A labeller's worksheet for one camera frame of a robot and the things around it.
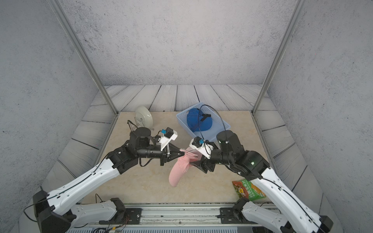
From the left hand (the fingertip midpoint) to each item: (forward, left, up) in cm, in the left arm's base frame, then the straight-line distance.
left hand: (184, 155), depth 62 cm
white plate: (+38, +28, -16) cm, 50 cm away
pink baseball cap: (-2, +2, -7) cm, 8 cm away
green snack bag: (-6, -32, -27) cm, 43 cm away
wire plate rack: (+39, +34, -23) cm, 57 cm away
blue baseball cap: (+44, -7, -29) cm, 53 cm away
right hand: (0, -5, 0) cm, 5 cm away
